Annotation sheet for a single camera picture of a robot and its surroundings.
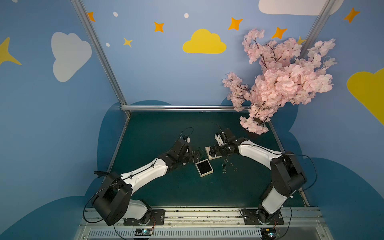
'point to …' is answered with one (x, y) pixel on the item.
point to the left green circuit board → (144, 232)
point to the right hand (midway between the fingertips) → (217, 150)
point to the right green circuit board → (268, 233)
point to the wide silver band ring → (226, 160)
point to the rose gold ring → (232, 164)
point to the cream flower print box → (210, 157)
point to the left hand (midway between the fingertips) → (198, 154)
